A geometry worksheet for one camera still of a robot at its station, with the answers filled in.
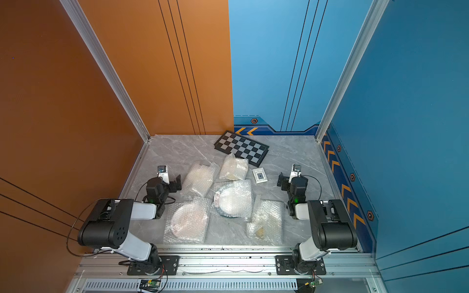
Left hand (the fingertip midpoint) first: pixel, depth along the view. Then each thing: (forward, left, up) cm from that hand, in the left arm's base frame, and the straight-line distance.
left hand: (171, 173), depth 95 cm
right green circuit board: (-46, -63, -7) cm, 78 cm away
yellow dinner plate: (-28, -45, -5) cm, 53 cm away
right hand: (0, -63, 0) cm, 63 cm away
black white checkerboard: (+21, -37, -3) cm, 43 cm away
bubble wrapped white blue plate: (-12, -33, -4) cm, 35 cm away
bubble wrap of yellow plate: (-25, -48, -4) cm, 54 cm away
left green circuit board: (-47, -1, -9) cm, 48 cm away
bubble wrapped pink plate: (-24, -11, -4) cm, 27 cm away
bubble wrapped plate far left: (-2, -14, -3) cm, 15 cm away
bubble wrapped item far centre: (+5, -32, -3) cm, 33 cm away
